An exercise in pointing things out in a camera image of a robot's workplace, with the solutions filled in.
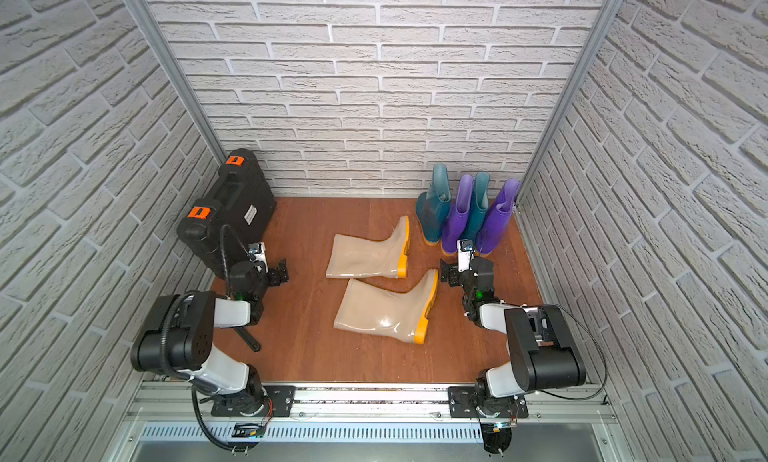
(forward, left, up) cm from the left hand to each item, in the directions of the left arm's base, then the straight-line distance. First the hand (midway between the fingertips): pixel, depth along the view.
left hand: (272, 255), depth 94 cm
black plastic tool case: (+9, +7, +16) cm, 20 cm away
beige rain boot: (-16, -33, -4) cm, 37 cm away
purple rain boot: (+1, -57, +16) cm, 59 cm away
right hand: (-2, -61, +2) cm, 61 cm away
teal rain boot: (+7, -51, +16) cm, 54 cm away
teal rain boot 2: (+3, -63, +20) cm, 67 cm away
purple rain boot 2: (+1, -69, +19) cm, 72 cm away
